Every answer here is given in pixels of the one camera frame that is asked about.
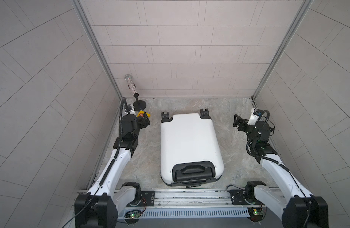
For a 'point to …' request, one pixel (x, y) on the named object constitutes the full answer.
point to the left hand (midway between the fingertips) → (142, 112)
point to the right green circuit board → (256, 213)
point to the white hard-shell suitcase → (190, 152)
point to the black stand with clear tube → (139, 105)
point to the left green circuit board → (132, 214)
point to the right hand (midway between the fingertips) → (240, 114)
